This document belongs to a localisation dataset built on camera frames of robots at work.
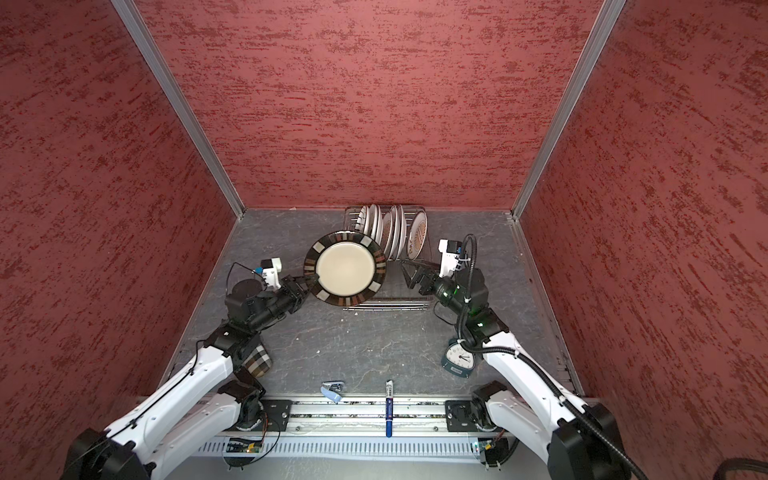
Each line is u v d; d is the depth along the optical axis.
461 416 0.74
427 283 0.67
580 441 0.39
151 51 0.77
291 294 0.67
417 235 1.03
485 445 0.72
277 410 0.75
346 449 0.77
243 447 0.72
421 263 0.71
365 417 0.76
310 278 0.76
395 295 0.95
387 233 0.95
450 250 0.68
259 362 0.79
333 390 0.77
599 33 0.74
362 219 1.07
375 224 0.92
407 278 0.68
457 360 0.79
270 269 0.72
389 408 0.75
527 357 0.50
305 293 0.71
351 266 0.79
